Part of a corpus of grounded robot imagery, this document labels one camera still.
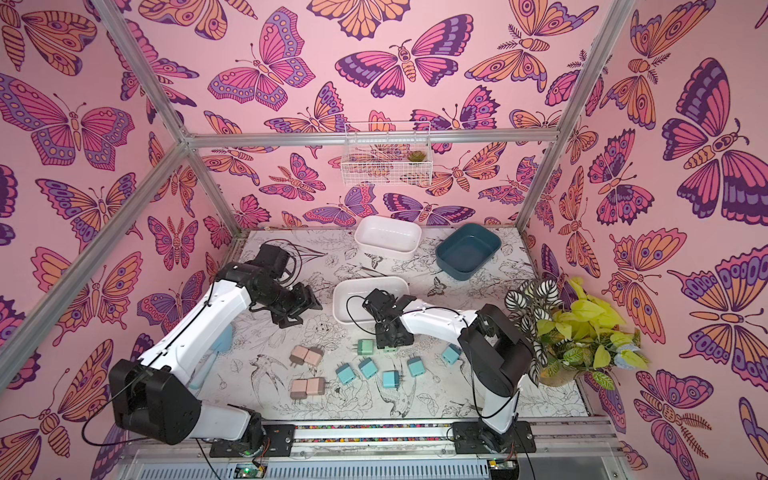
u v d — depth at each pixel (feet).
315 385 2.67
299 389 2.70
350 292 3.28
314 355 2.82
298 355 2.82
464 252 3.81
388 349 2.68
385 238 3.91
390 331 2.12
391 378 2.68
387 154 3.16
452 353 2.82
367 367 2.76
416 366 2.79
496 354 1.54
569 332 2.13
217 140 3.00
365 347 2.86
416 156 3.02
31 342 1.71
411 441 2.45
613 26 2.30
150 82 2.63
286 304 2.24
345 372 2.73
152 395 1.32
